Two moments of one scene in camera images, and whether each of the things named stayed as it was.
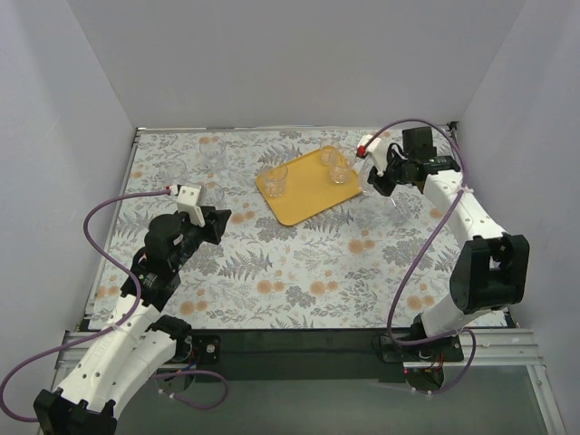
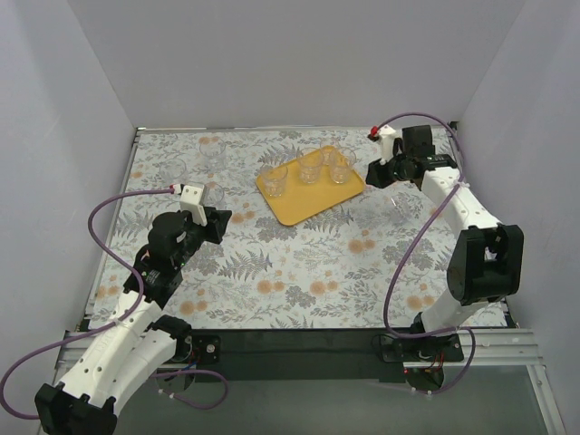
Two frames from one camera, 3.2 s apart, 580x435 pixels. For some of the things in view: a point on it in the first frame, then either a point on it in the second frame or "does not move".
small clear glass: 329,155 does not move
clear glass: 275,178 does not move
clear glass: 362,167 to 310,162
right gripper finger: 373,178 does not move
